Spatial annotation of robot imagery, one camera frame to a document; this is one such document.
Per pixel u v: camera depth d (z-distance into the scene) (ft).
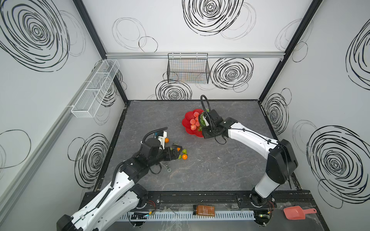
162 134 2.22
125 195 2.00
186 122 3.35
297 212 2.29
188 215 2.11
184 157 2.84
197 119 3.35
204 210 2.23
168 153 2.10
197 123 3.33
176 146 2.15
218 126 2.09
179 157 2.21
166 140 3.13
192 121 3.26
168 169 2.77
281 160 1.53
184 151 2.97
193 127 3.29
